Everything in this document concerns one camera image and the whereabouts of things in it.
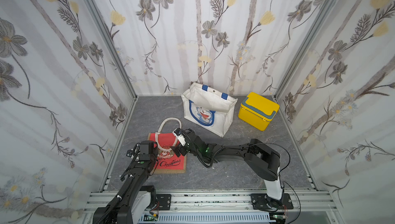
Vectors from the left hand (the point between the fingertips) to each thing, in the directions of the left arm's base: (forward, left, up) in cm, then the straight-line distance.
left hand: (157, 147), depth 88 cm
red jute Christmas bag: (-8, -7, -2) cm, 11 cm away
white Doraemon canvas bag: (+13, -30, +18) cm, 37 cm away
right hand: (+1, -12, +8) cm, 15 cm away
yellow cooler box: (+18, -61, +10) cm, 64 cm away
